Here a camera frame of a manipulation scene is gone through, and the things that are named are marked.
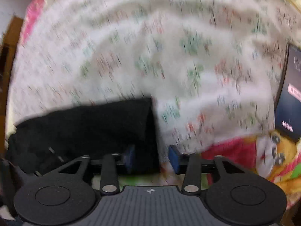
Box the black smartphone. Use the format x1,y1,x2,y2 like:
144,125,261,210
275,43,300,142

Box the wooden desk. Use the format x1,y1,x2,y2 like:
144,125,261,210
1,16,23,153

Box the black pants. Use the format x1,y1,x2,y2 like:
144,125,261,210
5,98,160,175

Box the floral bed quilt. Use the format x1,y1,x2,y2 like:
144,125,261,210
4,0,301,211

